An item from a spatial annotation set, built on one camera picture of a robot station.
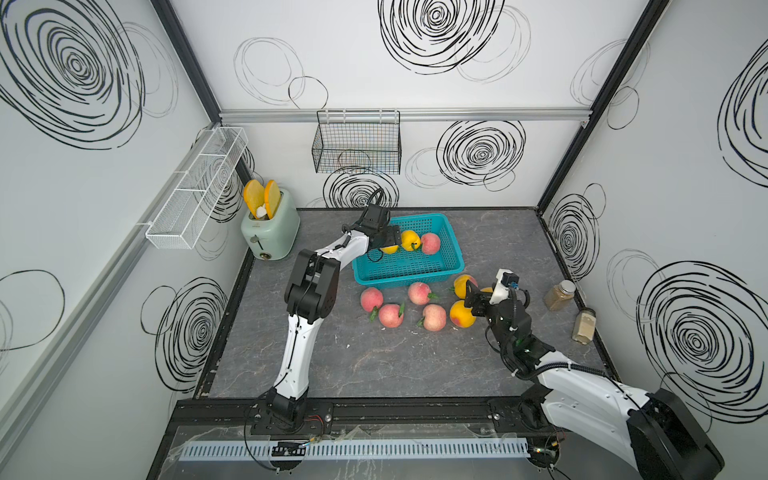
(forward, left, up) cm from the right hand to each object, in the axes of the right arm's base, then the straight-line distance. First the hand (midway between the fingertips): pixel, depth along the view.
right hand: (481, 285), depth 83 cm
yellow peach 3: (-6, +5, -7) cm, 11 cm away
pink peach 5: (-7, +13, -7) cm, 16 cm away
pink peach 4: (+1, +17, -8) cm, 19 cm away
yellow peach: (+22, +19, -7) cm, 30 cm away
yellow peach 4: (-5, +1, +7) cm, 9 cm away
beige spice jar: (-6, -32, -11) cm, 34 cm away
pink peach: (+20, +12, -7) cm, 25 cm away
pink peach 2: (-1, +31, -7) cm, 32 cm away
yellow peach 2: (+18, +26, -8) cm, 33 cm away
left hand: (+24, +27, -8) cm, 37 cm away
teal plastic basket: (+13, +30, -13) cm, 35 cm away
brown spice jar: (+1, -24, -6) cm, 25 cm away
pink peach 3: (-7, +26, -7) cm, 27 cm away
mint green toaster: (+16, +64, 0) cm, 66 cm away
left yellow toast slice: (+26, +70, +9) cm, 75 cm away
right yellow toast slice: (+26, +65, +7) cm, 70 cm away
